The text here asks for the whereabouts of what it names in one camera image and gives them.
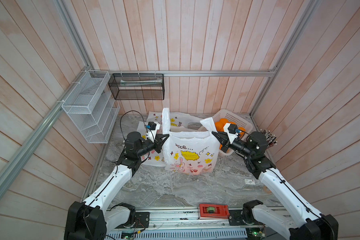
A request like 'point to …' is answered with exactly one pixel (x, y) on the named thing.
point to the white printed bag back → (177, 119)
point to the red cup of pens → (271, 138)
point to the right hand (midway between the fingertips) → (213, 131)
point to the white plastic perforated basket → (230, 116)
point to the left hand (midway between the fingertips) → (168, 137)
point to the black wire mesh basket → (137, 86)
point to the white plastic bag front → (191, 152)
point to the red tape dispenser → (208, 211)
